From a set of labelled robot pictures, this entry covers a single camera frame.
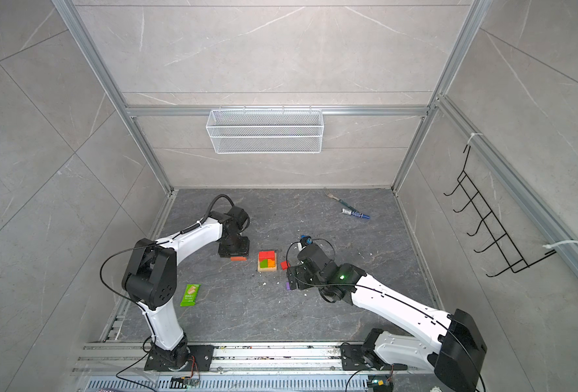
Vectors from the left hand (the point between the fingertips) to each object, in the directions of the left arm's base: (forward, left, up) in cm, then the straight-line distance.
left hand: (241, 249), depth 93 cm
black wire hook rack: (-16, -74, +29) cm, 81 cm away
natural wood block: (-7, -12, -4) cm, 14 cm away
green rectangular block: (-5, -9, -3) cm, 10 cm away
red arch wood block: (-3, -10, -1) cm, 10 cm away
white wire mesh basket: (+42, -9, +25) cm, 50 cm away
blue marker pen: (+20, -50, -4) cm, 54 cm away
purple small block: (-14, -17, -4) cm, 22 cm away
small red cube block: (-5, -17, -4) cm, 18 cm away
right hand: (-13, -21, +8) cm, 26 cm away
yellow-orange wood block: (-5, -11, -3) cm, 13 cm away
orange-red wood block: (-4, +1, 0) cm, 4 cm away
